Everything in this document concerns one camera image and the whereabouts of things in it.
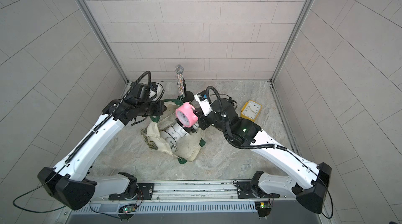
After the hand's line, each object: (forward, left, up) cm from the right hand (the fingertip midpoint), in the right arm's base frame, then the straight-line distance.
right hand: (193, 111), depth 66 cm
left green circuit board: (-30, +30, -24) cm, 49 cm away
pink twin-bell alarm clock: (-2, +3, 0) cm, 4 cm away
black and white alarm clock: (0, +13, -19) cm, 23 cm away
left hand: (+8, +12, -5) cm, 15 cm away
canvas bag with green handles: (-5, +6, -25) cm, 26 cm away
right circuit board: (-32, -28, -31) cm, 53 cm away
